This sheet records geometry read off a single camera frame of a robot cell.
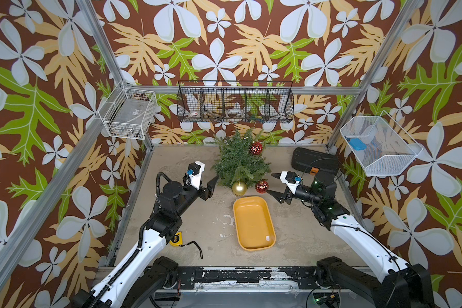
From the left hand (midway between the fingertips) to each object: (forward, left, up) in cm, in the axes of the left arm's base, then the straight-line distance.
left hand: (210, 170), depth 71 cm
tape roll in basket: (+40, -10, -3) cm, 41 cm away
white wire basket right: (+11, -73, 0) cm, 74 cm away
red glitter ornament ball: (-3, -20, -7) cm, 21 cm away
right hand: (-2, -23, -5) cm, 24 cm away
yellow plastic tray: (-11, -19, -28) cm, 36 cm away
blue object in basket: (+19, -66, -4) cm, 69 cm away
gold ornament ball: (-5, -11, -5) cm, 13 cm away
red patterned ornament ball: (+7, -18, +4) cm, 20 cm away
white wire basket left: (+29, +39, +5) cm, 49 cm away
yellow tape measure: (-17, +15, -28) cm, 36 cm away
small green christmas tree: (+6, -10, -3) cm, 11 cm away
